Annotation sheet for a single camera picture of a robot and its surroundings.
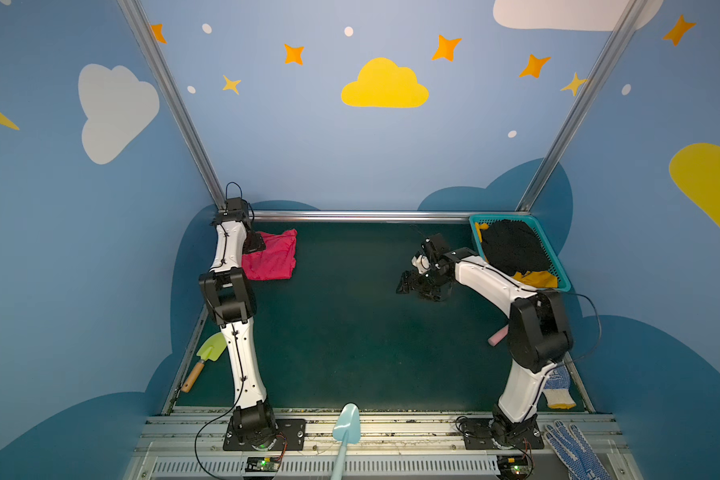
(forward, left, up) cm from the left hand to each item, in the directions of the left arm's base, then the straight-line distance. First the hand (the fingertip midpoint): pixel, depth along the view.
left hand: (246, 248), depth 103 cm
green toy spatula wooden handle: (-34, +3, -7) cm, 35 cm away
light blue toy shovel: (-54, -38, -9) cm, 66 cm away
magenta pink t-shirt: (-2, -10, -5) cm, 11 cm away
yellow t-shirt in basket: (-9, -101, -3) cm, 101 cm away
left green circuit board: (-61, -17, -9) cm, 64 cm away
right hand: (-17, -56, +1) cm, 58 cm away
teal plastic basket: (-13, -106, 0) cm, 107 cm away
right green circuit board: (-61, -78, -9) cm, 99 cm away
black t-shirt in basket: (+1, -94, +1) cm, 94 cm away
